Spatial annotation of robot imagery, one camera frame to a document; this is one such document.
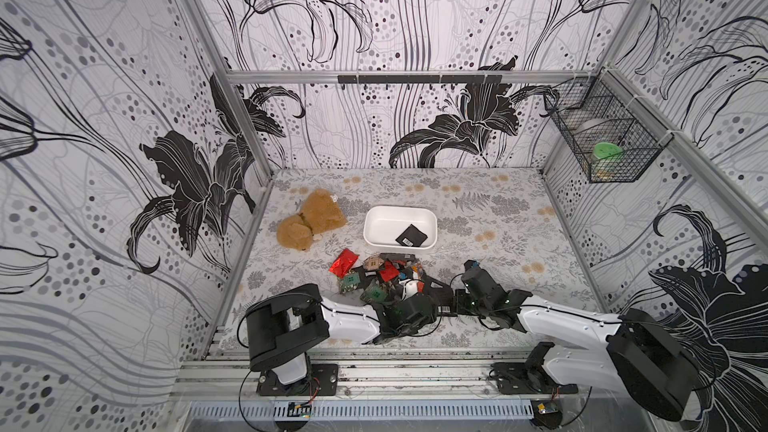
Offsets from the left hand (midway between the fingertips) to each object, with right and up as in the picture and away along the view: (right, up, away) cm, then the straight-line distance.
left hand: (435, 312), depth 84 cm
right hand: (+6, +3, +3) cm, 7 cm away
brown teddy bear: (-36, +29, +10) cm, 47 cm away
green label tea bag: (-17, +5, +2) cm, 18 cm away
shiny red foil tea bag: (-28, +12, +8) cm, 31 cm away
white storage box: (-16, +24, +20) cm, 35 cm away
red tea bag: (-14, +11, +5) cm, 18 cm away
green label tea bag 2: (-26, +7, +5) cm, 27 cm away
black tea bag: (-6, +20, +14) cm, 25 cm away
